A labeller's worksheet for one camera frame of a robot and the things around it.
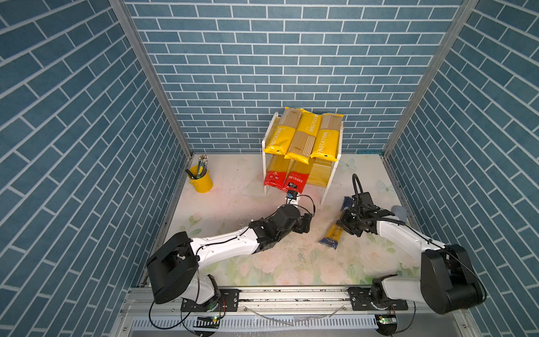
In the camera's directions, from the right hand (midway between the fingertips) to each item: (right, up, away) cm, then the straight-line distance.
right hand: (338, 222), depth 90 cm
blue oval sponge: (+30, +3, +6) cm, 31 cm away
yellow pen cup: (-62, +16, +10) cm, 65 cm away
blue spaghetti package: (-2, -2, -4) cm, 5 cm away
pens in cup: (-62, +24, +7) cm, 67 cm away
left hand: (-14, +5, -10) cm, 18 cm away
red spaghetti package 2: (-18, +20, -3) cm, 28 cm away
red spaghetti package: (-27, +24, +1) cm, 36 cm away
